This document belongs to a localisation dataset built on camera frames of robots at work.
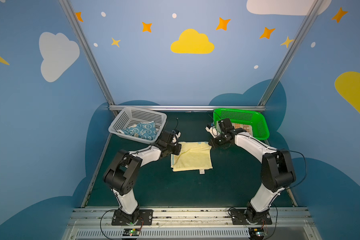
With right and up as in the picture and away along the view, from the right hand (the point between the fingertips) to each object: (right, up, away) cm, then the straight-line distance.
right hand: (211, 141), depth 93 cm
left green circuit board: (-43, -42, -23) cm, 64 cm away
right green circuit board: (+18, -43, -22) cm, 51 cm away
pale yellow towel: (-10, -10, +3) cm, 15 cm away
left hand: (-19, -4, +1) cm, 19 cm away
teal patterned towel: (-45, +7, +15) cm, 47 cm away
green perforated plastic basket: (+40, +9, +17) cm, 44 cm away
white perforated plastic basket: (-57, +18, +22) cm, 64 cm away
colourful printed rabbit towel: (+31, +9, +17) cm, 36 cm away
